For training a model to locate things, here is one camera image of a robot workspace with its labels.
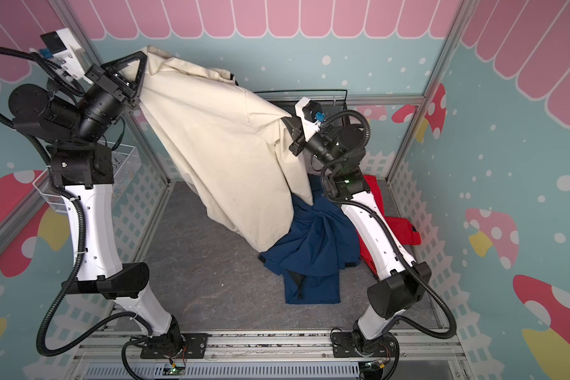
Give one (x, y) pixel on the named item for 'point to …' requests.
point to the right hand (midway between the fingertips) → (282, 112)
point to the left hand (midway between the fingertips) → (150, 61)
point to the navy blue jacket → (324, 243)
